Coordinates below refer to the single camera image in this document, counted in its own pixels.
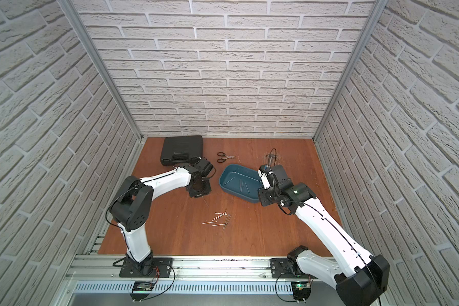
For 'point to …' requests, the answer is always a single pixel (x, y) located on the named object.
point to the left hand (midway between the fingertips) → (209, 190)
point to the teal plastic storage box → (241, 181)
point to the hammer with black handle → (270, 156)
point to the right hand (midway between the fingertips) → (266, 192)
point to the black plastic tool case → (182, 150)
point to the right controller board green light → (301, 289)
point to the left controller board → (140, 285)
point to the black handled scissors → (223, 157)
